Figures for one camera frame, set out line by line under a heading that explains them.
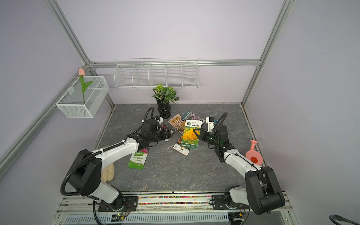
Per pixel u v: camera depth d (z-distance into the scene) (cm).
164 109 105
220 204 74
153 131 69
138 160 89
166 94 93
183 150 93
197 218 157
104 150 50
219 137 64
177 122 108
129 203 73
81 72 83
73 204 75
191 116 112
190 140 81
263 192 42
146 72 100
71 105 72
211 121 77
